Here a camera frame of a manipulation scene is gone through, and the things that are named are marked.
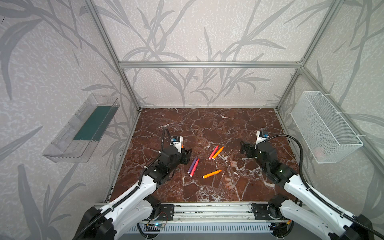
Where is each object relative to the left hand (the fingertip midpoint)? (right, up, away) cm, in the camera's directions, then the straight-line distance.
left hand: (190, 145), depth 81 cm
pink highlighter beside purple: (+2, -15, +8) cm, 17 cm away
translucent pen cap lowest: (+22, -22, +1) cm, 31 cm away
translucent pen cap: (+26, -12, +10) cm, 31 cm away
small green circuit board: (-15, -36, -10) cm, 41 cm away
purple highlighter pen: (+1, -13, +9) cm, 16 cm away
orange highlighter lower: (+10, -18, +5) cm, 21 cm away
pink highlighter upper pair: (+14, -7, +15) cm, 22 cm away
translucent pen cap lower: (+21, -20, +3) cm, 29 cm away
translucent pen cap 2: (+26, -13, +8) cm, 30 cm away
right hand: (+31, +4, -1) cm, 32 cm away
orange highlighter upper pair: (+16, -7, +14) cm, 23 cm away
